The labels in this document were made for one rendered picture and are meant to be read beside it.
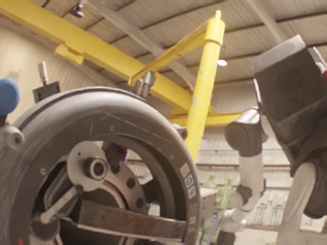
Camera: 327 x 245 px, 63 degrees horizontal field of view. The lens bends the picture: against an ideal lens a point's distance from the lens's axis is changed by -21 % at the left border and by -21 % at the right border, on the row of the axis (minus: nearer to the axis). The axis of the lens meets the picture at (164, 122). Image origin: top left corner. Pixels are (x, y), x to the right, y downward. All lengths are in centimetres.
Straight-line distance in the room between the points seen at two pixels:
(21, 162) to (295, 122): 62
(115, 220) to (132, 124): 24
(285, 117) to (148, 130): 35
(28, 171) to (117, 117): 28
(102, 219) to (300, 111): 53
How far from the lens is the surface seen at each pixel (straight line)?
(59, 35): 1264
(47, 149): 66
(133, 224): 81
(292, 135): 78
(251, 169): 108
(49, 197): 68
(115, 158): 92
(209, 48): 523
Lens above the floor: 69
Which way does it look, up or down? 16 degrees up
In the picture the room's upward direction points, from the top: 15 degrees clockwise
